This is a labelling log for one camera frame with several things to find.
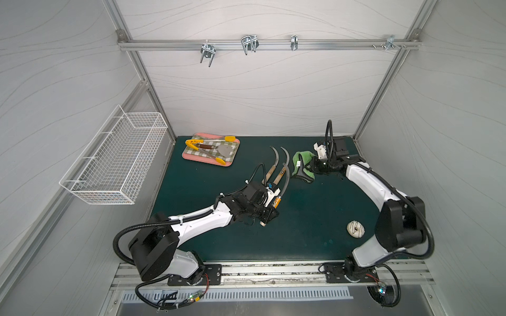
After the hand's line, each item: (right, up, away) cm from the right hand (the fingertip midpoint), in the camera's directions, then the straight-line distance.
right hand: (306, 165), depth 89 cm
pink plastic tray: (-46, +1, +20) cm, 50 cm away
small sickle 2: (-16, -4, +15) cm, 22 cm away
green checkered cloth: (-48, +6, +24) cm, 54 cm away
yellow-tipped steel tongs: (-62, +11, +25) cm, 67 cm away
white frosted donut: (+19, -27, -6) cm, 34 cm away
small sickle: (-14, -1, +18) cm, 23 cm away
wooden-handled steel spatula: (-42, +7, +26) cm, 50 cm away
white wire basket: (-74, +1, -20) cm, 76 cm away
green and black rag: (-3, +2, -1) cm, 4 cm away
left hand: (-14, -20, -10) cm, 26 cm away
